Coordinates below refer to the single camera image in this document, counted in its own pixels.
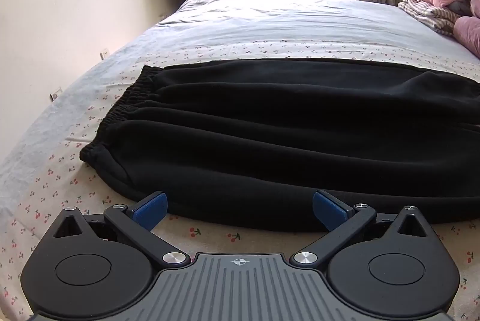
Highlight purple velvet pillow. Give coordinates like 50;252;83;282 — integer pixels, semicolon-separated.
454;16;480;57

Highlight folded striped cloth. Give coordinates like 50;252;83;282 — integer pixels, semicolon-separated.
397;0;464;37

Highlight cherry print bed sheet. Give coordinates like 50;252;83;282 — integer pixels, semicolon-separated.
0;37;480;321

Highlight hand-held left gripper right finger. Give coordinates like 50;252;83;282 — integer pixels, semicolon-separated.
290;190;436;266

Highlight pale blue bed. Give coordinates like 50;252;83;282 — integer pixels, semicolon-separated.
0;0;480;209

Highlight black pants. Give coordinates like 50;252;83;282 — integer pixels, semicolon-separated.
79;59;480;232

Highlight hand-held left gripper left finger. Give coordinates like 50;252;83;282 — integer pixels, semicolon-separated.
52;191;191;267

